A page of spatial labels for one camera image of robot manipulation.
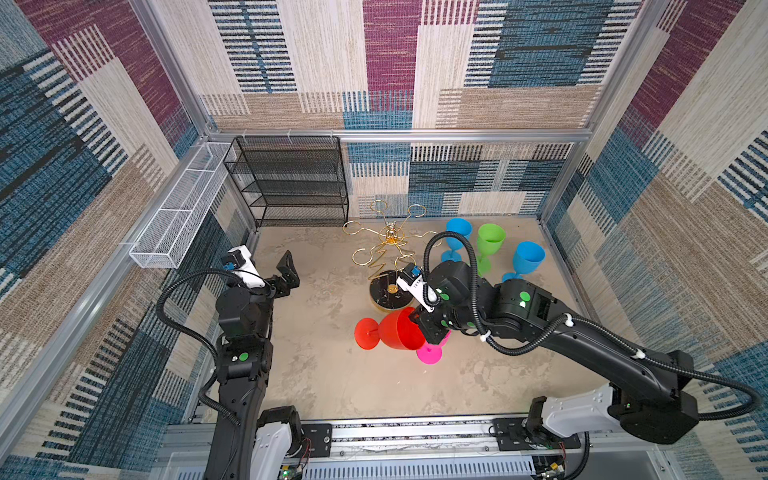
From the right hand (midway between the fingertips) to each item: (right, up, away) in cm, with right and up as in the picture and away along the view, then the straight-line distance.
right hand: (416, 323), depth 65 cm
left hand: (-33, +15, +4) cm, 36 cm away
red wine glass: (-5, 0, -7) cm, 8 cm away
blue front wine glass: (+36, +13, +27) cm, 48 cm away
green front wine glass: (+27, +19, +34) cm, 48 cm away
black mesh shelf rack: (-41, +40, +46) cm, 74 cm away
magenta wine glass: (+6, -14, +22) cm, 27 cm away
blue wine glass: (+17, +23, +32) cm, 43 cm away
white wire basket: (-65, +19, +17) cm, 70 cm away
